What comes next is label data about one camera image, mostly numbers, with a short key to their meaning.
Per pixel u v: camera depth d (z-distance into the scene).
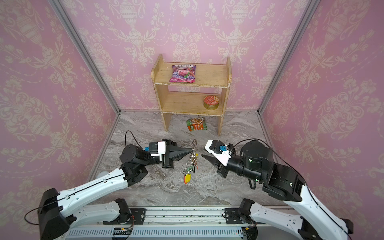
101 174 0.87
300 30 0.76
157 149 0.43
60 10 0.70
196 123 1.12
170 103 0.96
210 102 0.92
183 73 0.75
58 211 0.40
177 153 0.49
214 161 0.46
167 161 0.48
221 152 0.41
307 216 0.38
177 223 0.73
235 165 0.44
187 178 0.53
